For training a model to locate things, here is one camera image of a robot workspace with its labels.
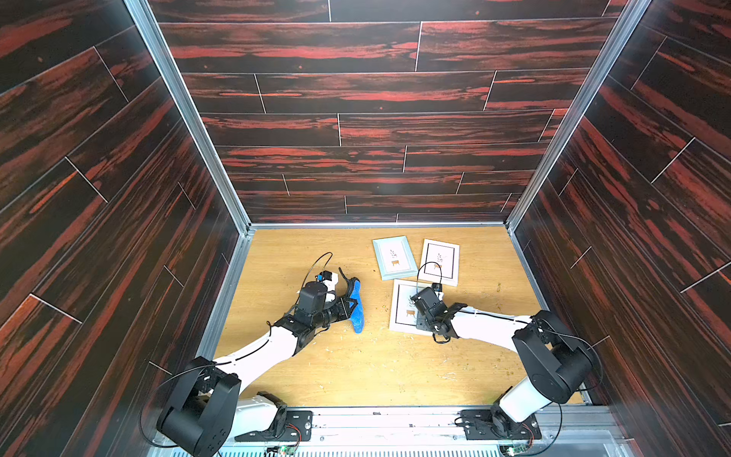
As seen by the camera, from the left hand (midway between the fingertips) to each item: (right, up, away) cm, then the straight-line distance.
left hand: (359, 302), depth 84 cm
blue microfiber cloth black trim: (-1, -4, -1) cm, 4 cm away
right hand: (+24, -6, +10) cm, 27 cm away
